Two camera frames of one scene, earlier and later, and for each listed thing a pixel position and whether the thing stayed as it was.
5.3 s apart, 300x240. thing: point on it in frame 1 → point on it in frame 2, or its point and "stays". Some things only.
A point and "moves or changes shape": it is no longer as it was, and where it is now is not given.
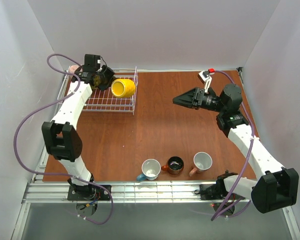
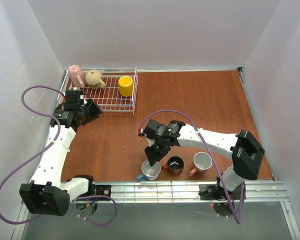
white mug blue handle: x=150 y=169 stays
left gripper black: x=108 y=77 → x=89 y=113
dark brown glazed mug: x=174 y=165 stays
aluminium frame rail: x=57 y=192 stays
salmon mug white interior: x=202 y=161 stays
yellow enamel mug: x=123 y=88 moves or changes shape
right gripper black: x=197 y=97 → x=155 y=152
